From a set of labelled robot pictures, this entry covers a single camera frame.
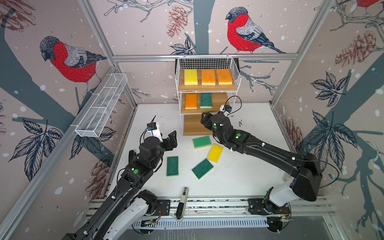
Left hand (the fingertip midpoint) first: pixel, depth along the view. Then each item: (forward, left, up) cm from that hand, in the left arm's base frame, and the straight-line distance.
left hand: (169, 132), depth 70 cm
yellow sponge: (+3, -25, -28) cm, 38 cm away
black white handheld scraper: (-26, -6, -23) cm, 35 cm away
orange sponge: (+24, -10, -2) cm, 26 cm away
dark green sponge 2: (-6, +1, -27) cm, 27 cm away
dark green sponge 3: (-8, -17, -27) cm, 32 cm away
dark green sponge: (+24, -19, -2) cm, 31 cm away
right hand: (+9, -16, -2) cm, 18 cm away
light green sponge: (+10, -17, -27) cm, 34 cm away
